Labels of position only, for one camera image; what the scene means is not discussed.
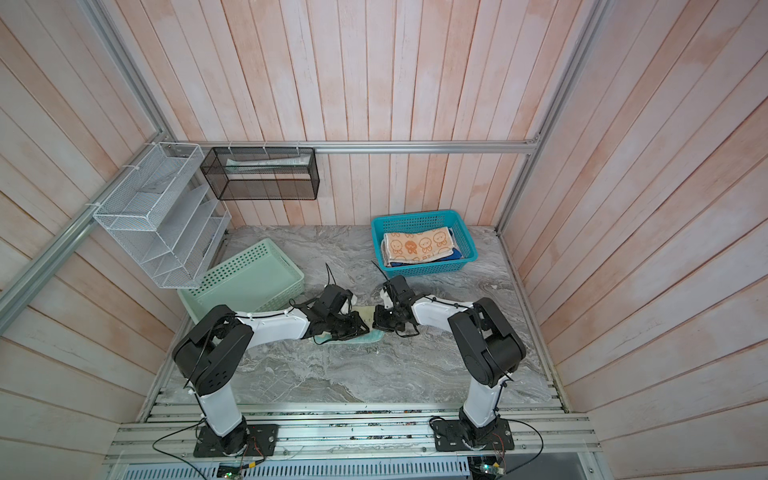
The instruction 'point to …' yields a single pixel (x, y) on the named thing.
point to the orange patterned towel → (416, 244)
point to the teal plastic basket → (403, 221)
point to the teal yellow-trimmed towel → (367, 316)
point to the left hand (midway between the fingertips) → (367, 335)
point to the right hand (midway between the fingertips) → (373, 323)
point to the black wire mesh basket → (262, 173)
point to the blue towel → (457, 254)
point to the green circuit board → (493, 468)
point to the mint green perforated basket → (262, 278)
